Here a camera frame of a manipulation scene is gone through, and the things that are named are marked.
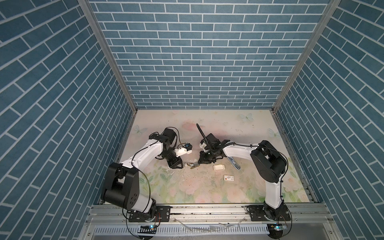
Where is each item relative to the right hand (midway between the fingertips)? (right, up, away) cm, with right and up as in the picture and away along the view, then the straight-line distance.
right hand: (196, 161), depth 91 cm
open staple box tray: (+14, -3, 0) cm, 14 cm away
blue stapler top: (+23, -1, 0) cm, 23 cm away
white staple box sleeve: (+19, -8, -6) cm, 21 cm away
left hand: (-9, +1, -7) cm, 12 cm away
